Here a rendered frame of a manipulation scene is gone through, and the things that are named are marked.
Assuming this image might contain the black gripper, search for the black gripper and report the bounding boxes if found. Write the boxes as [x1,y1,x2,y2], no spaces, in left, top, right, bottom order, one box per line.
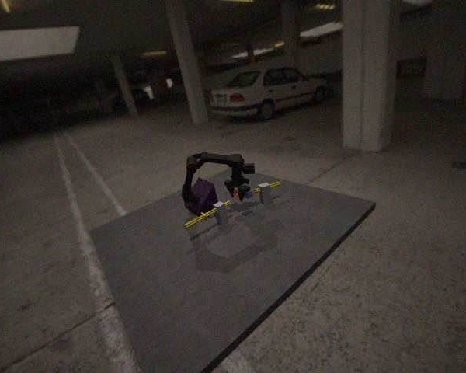
[224,175,250,201]

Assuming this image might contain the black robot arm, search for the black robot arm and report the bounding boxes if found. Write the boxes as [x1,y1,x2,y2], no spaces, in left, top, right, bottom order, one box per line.
[182,152,255,204]

